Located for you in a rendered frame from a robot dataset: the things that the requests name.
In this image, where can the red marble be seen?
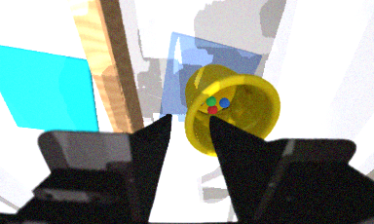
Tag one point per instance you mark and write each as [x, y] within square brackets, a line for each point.
[212, 109]

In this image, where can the yellow cup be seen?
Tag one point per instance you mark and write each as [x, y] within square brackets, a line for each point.
[255, 104]

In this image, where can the blue marble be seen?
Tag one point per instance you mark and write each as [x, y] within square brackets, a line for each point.
[224, 102]

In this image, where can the green marble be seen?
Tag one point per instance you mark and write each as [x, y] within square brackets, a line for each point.
[211, 101]

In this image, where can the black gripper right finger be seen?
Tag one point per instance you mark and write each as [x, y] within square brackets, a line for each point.
[252, 167]

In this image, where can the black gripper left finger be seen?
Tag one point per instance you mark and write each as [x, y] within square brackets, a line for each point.
[138, 156]

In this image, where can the wooden plank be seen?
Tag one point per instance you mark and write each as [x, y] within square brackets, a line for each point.
[100, 28]

